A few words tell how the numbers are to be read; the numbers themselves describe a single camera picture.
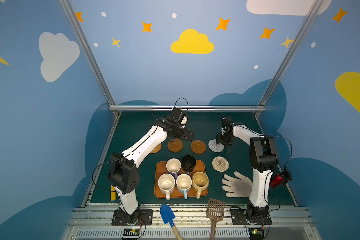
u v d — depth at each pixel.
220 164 0.93
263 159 0.57
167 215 0.76
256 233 0.73
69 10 0.69
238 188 0.85
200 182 0.86
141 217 0.73
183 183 0.84
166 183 0.84
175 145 1.02
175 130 0.61
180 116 0.66
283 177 0.76
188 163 0.90
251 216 0.67
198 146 1.02
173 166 0.89
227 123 0.86
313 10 0.71
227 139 0.88
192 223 0.73
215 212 0.75
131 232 0.73
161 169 0.91
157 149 1.01
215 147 1.01
